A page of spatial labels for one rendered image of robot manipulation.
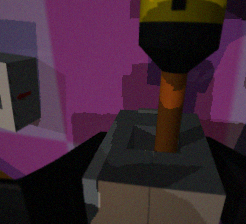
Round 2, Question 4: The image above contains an orange rectangular block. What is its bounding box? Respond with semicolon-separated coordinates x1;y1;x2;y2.
0;170;13;179

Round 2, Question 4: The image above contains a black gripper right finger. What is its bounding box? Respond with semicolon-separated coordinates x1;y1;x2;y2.
206;137;246;224

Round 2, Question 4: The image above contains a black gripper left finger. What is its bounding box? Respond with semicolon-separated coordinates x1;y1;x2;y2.
0;132;107;224

